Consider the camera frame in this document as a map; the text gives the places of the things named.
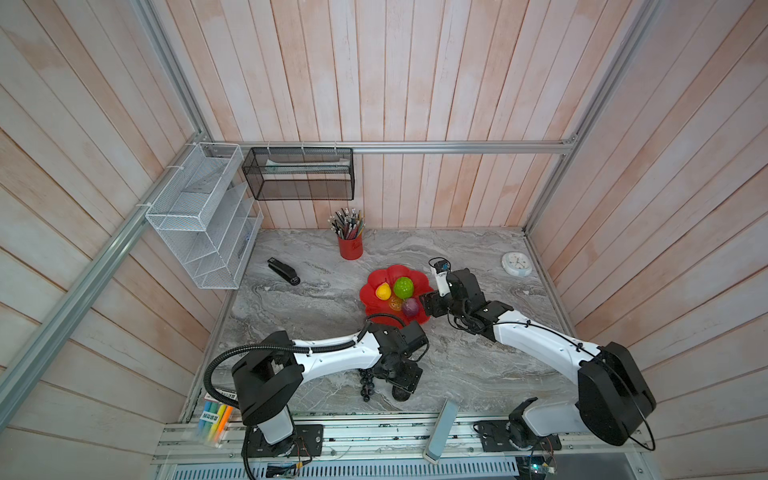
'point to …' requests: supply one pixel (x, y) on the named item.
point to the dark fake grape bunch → (366, 381)
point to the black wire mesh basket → (301, 173)
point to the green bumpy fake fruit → (403, 287)
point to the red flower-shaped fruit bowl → (375, 306)
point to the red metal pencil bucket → (351, 249)
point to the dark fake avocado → (400, 394)
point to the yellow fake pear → (383, 291)
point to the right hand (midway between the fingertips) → (430, 292)
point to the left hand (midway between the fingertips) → (402, 388)
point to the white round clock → (517, 264)
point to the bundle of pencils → (347, 223)
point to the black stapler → (284, 270)
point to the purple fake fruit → (410, 307)
